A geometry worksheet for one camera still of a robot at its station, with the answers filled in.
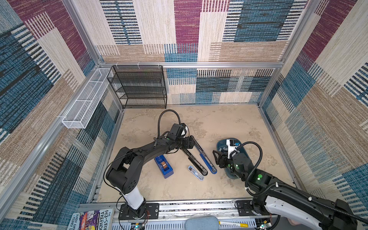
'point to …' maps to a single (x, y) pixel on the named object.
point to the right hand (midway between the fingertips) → (217, 152)
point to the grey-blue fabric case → (201, 223)
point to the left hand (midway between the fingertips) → (191, 141)
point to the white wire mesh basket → (79, 115)
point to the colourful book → (95, 220)
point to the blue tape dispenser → (164, 166)
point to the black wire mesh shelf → (139, 86)
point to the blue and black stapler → (209, 163)
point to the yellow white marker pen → (244, 225)
